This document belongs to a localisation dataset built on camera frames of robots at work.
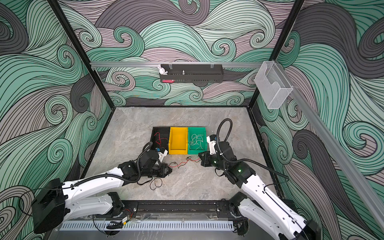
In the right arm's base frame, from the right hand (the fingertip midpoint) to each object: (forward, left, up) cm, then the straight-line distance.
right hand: (198, 155), depth 74 cm
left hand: (-5, +13, -9) cm, 17 cm away
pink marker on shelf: (+42, +18, +14) cm, 48 cm away
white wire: (+18, 0, -15) cm, 24 cm away
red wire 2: (+20, +26, -18) cm, 37 cm away
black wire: (-10, +23, -14) cm, 29 cm away
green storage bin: (+27, -1, -17) cm, 32 cm away
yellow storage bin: (+14, +12, -14) cm, 23 cm away
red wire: (+5, +6, -17) cm, 19 cm away
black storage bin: (+20, +21, -10) cm, 31 cm away
